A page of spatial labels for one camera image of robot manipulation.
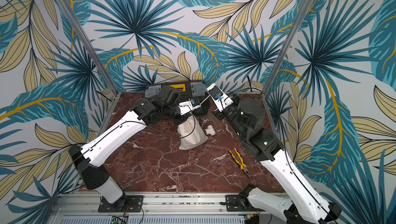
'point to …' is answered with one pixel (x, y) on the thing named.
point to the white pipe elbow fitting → (210, 130)
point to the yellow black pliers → (242, 166)
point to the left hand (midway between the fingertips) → (186, 114)
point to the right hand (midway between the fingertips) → (207, 94)
